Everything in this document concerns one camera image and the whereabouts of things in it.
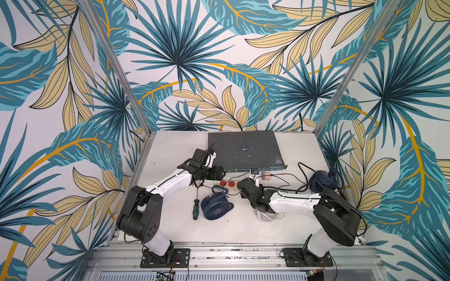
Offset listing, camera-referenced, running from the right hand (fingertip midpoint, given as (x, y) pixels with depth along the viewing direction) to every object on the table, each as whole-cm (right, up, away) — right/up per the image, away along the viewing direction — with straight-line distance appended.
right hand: (238, 193), depth 88 cm
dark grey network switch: (+2, +20, +17) cm, 27 cm away
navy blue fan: (+43, +6, +3) cm, 44 cm away
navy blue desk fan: (-10, -2, -11) cm, 15 cm away
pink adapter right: (+16, +6, +9) cm, 19 cm away
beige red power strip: (-4, +4, +5) cm, 7 cm away
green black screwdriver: (-21, -8, -4) cm, 23 cm away
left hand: (-11, +10, +1) cm, 14 cm away
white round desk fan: (+12, -8, -11) cm, 18 cm away
